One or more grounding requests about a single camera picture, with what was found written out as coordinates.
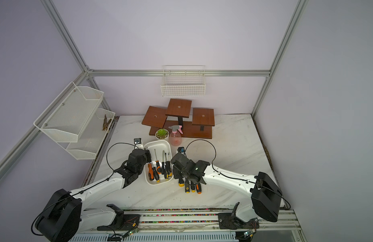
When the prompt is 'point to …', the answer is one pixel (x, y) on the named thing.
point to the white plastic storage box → (159, 145)
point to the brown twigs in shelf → (106, 123)
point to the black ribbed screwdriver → (163, 163)
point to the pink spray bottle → (175, 136)
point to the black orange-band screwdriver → (159, 169)
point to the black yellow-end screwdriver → (168, 168)
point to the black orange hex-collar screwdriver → (198, 188)
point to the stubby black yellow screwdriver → (181, 182)
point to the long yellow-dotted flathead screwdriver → (187, 187)
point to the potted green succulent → (162, 134)
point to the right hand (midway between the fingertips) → (178, 171)
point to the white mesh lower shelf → (89, 141)
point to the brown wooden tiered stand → (193, 122)
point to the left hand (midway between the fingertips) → (145, 150)
